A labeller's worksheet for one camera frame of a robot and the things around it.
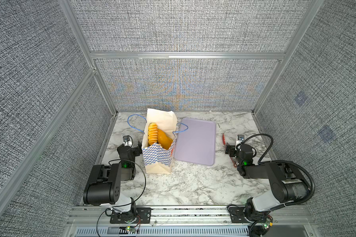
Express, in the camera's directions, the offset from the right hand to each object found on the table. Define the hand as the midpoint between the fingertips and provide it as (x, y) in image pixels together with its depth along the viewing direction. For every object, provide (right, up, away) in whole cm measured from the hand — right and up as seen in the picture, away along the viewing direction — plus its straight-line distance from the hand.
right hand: (236, 142), depth 94 cm
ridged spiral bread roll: (-53, +6, -4) cm, 53 cm away
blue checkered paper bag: (-48, -8, -14) cm, 51 cm away
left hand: (-67, 0, -2) cm, 67 cm away
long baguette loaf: (-46, +2, -1) cm, 47 cm away
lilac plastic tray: (-24, -1, +13) cm, 28 cm away
